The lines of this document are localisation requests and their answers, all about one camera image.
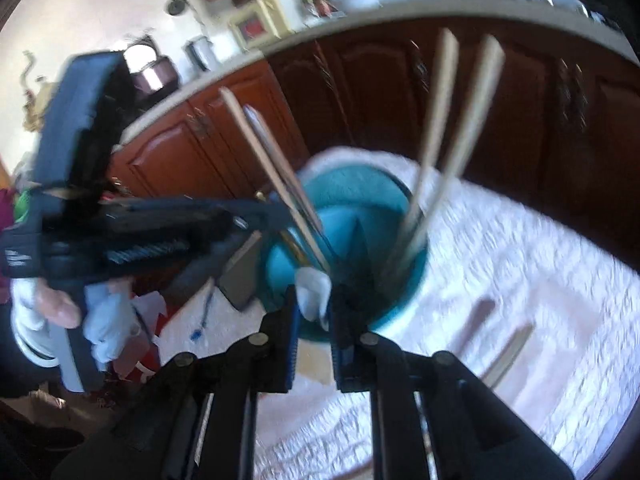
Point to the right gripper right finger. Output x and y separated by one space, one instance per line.
431 417

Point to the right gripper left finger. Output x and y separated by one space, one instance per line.
196 417

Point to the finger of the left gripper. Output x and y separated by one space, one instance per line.
181 280
259 216

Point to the wooden chopstick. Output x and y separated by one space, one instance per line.
507 356
437 111
482 87

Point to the white ceramic spoon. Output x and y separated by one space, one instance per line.
313 292

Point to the dark wooden kitchen cabinets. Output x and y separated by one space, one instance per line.
562 134

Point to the grey kitchen countertop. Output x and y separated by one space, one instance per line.
529 12

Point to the left hand white glove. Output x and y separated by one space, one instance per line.
110 321

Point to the black smartphone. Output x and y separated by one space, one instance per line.
238 280

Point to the floral teal utensil holder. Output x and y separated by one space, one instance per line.
361 197

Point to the white embroidered table cloth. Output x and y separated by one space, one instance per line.
496 266

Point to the white microwave oven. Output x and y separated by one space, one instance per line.
260 22

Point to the wooden handled utensil in holder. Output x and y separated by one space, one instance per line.
241 121

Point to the metal handled utensil in holder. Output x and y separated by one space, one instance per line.
284 168

